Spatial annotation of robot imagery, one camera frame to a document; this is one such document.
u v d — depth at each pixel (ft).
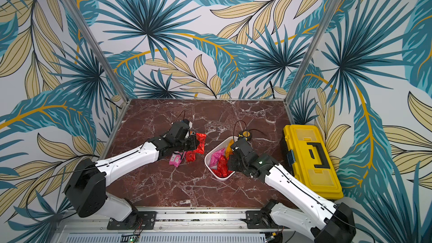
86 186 1.37
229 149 2.88
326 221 1.29
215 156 2.94
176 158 2.93
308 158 2.45
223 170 2.70
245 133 3.30
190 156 2.95
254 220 2.40
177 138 2.11
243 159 1.86
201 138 2.81
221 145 2.98
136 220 2.22
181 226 2.36
